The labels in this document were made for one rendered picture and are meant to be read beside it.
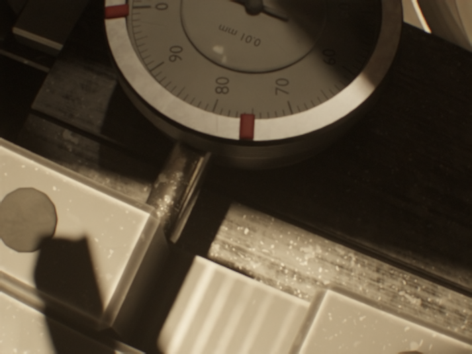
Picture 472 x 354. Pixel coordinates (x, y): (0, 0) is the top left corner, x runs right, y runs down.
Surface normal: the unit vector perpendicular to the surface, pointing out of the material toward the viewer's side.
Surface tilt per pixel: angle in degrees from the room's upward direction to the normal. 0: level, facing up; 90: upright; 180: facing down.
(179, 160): 14
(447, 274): 25
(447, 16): 85
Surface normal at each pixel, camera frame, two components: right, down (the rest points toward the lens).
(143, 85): -0.01, -0.30
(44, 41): -0.29, 0.40
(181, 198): 0.50, -0.04
